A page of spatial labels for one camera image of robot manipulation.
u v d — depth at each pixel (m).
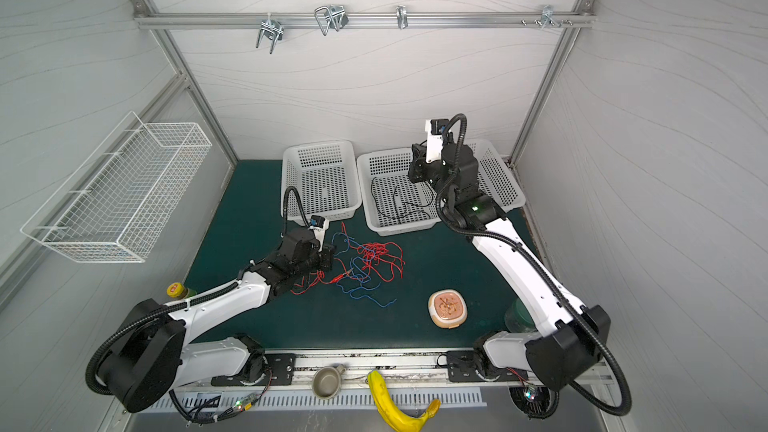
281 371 0.73
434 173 0.62
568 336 0.38
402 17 0.78
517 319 0.73
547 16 0.76
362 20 0.80
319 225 0.77
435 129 0.57
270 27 0.78
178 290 0.69
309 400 0.70
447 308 0.82
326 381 0.72
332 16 0.77
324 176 1.15
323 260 0.76
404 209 1.06
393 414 0.64
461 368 0.74
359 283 0.84
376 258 0.91
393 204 1.07
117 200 0.68
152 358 0.41
